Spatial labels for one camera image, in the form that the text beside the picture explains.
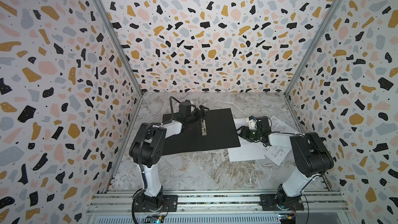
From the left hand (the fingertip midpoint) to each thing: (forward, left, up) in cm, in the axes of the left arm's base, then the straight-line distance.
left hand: (206, 110), depth 94 cm
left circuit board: (-53, +24, -13) cm, 59 cm away
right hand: (-10, -18, -7) cm, 21 cm away
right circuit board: (-54, -36, -13) cm, 66 cm away
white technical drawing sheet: (-23, -41, -13) cm, 49 cm away
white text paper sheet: (-20, -24, -14) cm, 34 cm away
